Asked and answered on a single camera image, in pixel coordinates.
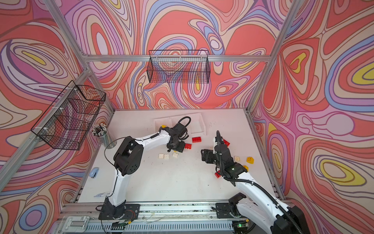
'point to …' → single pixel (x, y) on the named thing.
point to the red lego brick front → (217, 175)
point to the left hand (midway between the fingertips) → (181, 147)
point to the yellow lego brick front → (250, 160)
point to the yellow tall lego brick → (163, 126)
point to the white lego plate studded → (166, 156)
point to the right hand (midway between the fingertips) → (208, 154)
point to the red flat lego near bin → (196, 139)
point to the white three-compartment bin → (196, 126)
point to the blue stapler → (94, 172)
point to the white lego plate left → (161, 156)
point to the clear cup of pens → (101, 131)
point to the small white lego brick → (175, 154)
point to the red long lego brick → (188, 146)
